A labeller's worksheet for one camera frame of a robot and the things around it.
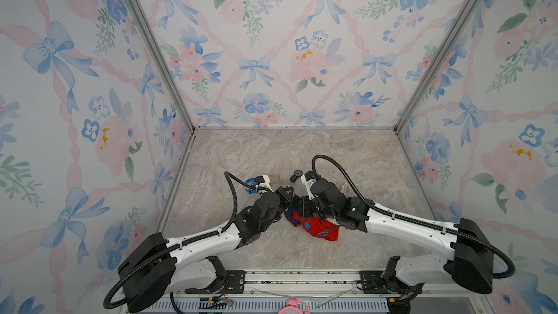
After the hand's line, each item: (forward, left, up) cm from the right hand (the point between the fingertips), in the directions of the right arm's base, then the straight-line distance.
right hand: (293, 203), depth 77 cm
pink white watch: (+14, -24, -15) cm, 32 cm away
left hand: (+4, -2, +3) cm, 6 cm away
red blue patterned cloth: (-4, -7, -9) cm, 12 cm away
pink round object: (-28, 0, -14) cm, 31 cm away
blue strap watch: (+3, +14, +9) cm, 17 cm away
